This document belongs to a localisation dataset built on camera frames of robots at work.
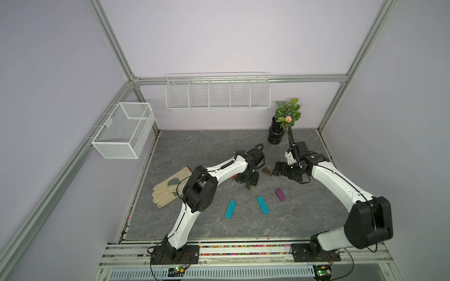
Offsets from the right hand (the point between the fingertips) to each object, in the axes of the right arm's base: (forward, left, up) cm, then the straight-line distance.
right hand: (280, 172), depth 87 cm
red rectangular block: (-12, +24, +18) cm, 32 cm away
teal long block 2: (-12, +9, -11) cm, 19 cm away
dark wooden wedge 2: (-3, +16, -10) cm, 19 cm away
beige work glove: (-5, +59, -10) cm, 60 cm away
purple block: (-7, -1, -11) cm, 13 cm away
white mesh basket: (+15, +76, +15) cm, 79 cm away
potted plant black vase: (+30, -6, +12) cm, 33 cm away
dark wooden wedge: (+7, +4, -10) cm, 13 cm away
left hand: (-2, +15, -7) cm, 16 cm away
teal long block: (-15, +25, -10) cm, 31 cm away
